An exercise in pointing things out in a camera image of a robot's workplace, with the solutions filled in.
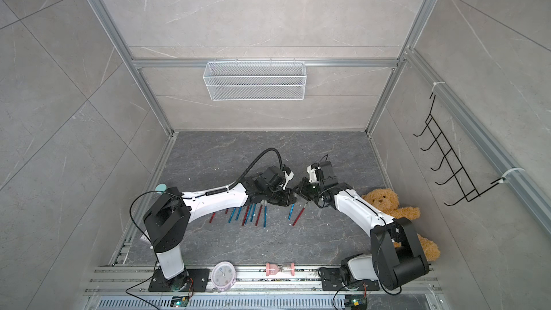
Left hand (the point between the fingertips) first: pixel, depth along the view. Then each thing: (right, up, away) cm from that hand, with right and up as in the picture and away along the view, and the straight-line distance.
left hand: (301, 200), depth 82 cm
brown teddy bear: (+34, 0, 0) cm, 34 cm away
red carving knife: (0, -8, +7) cm, 11 cm away
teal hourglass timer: (-57, +4, +5) cm, 58 cm away
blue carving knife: (-28, -8, +6) cm, 30 cm away
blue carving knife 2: (-26, -7, +8) cm, 28 cm away
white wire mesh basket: (-20, +53, +19) cm, 59 cm away
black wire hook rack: (+46, +8, -21) cm, 52 cm away
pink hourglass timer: (-10, -22, -8) cm, 26 cm away
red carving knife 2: (-23, -10, +6) cm, 26 cm away
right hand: (-1, +4, +5) cm, 6 cm away
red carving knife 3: (-17, -8, +7) cm, 20 cm away
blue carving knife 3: (-20, -7, +8) cm, 23 cm away
